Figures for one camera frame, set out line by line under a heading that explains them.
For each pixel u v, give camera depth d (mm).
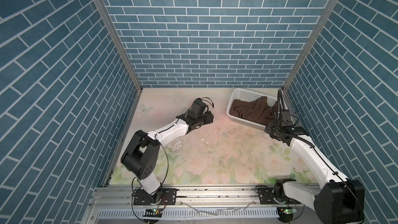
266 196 746
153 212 722
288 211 709
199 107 683
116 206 706
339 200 388
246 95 1083
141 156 456
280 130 611
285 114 641
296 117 1108
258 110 968
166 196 733
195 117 691
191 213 705
